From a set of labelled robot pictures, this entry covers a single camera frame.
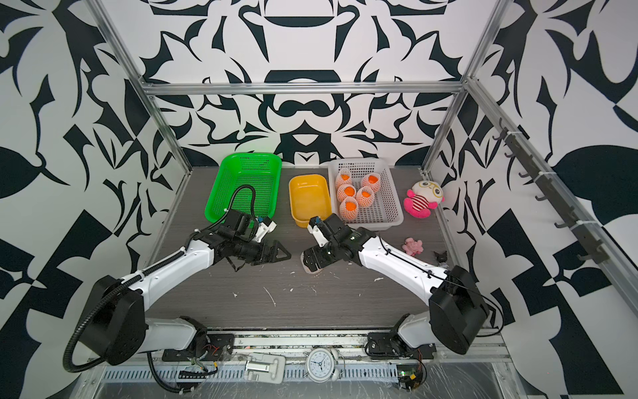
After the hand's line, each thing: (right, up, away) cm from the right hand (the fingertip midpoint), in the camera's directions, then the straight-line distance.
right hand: (313, 253), depth 82 cm
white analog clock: (+2, -27, -14) cm, 31 cm away
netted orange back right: (+24, +25, +23) cm, 41 cm away
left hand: (-11, 0, 0) cm, 11 cm away
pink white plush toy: (+44, +18, +20) cm, 52 cm away
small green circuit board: (+28, -32, -11) cm, 44 cm away
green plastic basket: (-25, +30, +36) cm, 53 cm away
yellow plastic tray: (-2, +18, +26) cm, 32 cm away
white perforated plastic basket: (+29, +13, +20) cm, 38 cm away
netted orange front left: (+13, +14, +14) cm, 24 cm away
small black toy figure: (+46, -4, +9) cm, 47 cm away
